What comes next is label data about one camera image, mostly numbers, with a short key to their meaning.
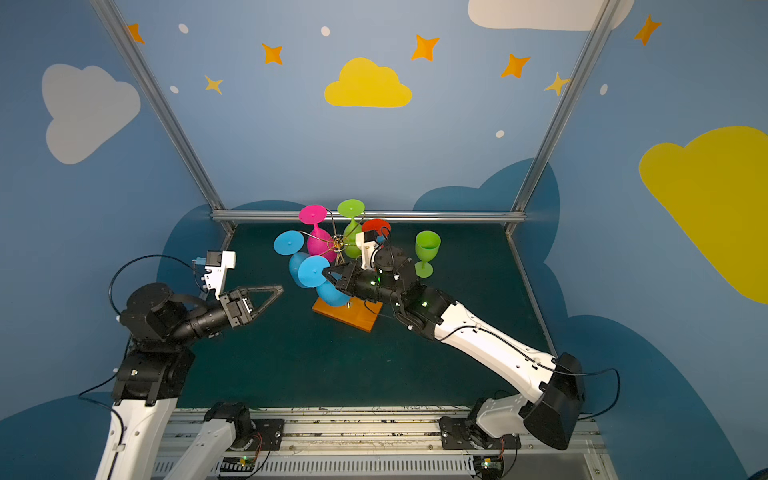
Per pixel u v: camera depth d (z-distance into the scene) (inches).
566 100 33.2
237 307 19.6
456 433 29.4
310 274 25.7
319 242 33.1
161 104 33.2
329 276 25.2
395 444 29.0
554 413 14.9
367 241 24.4
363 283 22.7
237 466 28.8
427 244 38.3
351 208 31.5
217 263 20.5
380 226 29.6
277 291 21.3
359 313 37.5
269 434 29.5
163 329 17.6
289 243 28.8
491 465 28.9
